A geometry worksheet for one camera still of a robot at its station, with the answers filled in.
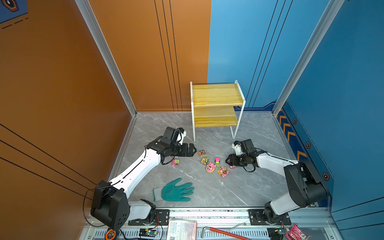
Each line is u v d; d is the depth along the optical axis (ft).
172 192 2.59
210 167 2.85
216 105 2.60
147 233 2.31
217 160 2.99
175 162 2.93
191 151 2.37
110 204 1.30
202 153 3.08
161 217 2.43
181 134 2.20
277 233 2.32
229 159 2.86
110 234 2.20
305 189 1.47
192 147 2.38
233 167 2.88
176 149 2.24
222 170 2.83
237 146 2.80
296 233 2.23
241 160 2.58
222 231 2.29
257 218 2.38
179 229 2.20
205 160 2.99
